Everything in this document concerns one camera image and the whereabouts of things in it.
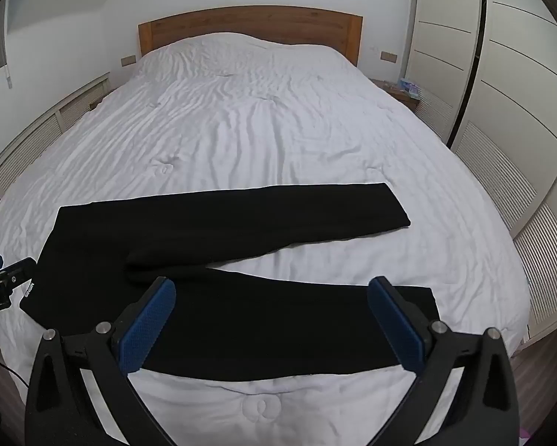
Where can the white duvet bed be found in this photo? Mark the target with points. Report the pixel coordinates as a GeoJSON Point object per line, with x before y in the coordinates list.
{"type": "Point", "coordinates": [259, 125]}

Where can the beige wall switch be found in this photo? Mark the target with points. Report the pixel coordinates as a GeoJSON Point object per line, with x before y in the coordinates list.
{"type": "Point", "coordinates": [388, 55]}
{"type": "Point", "coordinates": [128, 60]}

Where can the white louvered cabinet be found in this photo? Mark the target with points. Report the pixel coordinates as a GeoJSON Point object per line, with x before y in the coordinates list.
{"type": "Point", "coordinates": [27, 144]}

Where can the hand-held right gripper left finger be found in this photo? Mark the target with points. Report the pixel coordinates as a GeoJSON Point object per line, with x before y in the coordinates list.
{"type": "Point", "coordinates": [148, 325]}

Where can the colourful packets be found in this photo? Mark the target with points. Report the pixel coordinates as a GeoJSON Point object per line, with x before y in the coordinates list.
{"type": "Point", "coordinates": [410, 87]}

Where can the wooden nightstand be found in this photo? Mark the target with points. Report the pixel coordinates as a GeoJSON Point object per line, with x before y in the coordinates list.
{"type": "Point", "coordinates": [406, 96]}

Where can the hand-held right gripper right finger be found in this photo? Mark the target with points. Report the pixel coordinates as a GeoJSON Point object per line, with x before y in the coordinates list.
{"type": "Point", "coordinates": [399, 325]}

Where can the white wardrobe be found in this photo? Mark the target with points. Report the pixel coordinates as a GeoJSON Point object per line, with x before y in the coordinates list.
{"type": "Point", "coordinates": [515, 79]}

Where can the black pants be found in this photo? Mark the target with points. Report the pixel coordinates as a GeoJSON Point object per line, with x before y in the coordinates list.
{"type": "Point", "coordinates": [259, 325]}

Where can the wooden headboard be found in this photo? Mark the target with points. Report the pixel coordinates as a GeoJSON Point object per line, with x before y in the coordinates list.
{"type": "Point", "coordinates": [250, 21]}

